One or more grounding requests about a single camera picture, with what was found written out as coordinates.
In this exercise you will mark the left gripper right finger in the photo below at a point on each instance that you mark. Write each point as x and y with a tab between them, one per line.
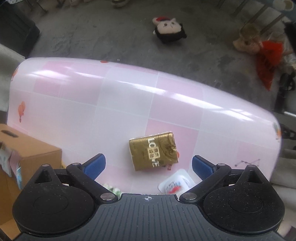
212	177

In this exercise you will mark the green floral scrunchie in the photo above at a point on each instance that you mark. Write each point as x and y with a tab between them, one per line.
116	191

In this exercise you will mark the black suitcase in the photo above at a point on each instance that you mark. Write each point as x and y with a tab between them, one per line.
17	31

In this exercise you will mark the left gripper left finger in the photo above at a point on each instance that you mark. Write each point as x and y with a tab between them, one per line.
83	177

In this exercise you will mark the black white plush toy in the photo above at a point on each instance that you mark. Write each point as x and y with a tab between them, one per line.
168	30

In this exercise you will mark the white cotton swab bag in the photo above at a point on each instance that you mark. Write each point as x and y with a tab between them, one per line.
10	163

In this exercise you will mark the red plastic bag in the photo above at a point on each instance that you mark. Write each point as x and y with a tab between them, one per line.
267	60

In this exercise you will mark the gold foil packet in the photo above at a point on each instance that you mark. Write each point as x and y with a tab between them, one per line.
153	151

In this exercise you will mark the pink checkered tablecloth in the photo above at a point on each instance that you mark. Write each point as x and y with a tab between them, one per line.
86	107

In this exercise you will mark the tan shoes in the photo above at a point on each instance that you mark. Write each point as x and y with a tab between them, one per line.
249	40

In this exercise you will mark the brown cardboard box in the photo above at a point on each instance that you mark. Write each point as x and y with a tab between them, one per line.
34	153

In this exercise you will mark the white yogurt cup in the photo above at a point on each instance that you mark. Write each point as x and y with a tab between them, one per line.
178	183

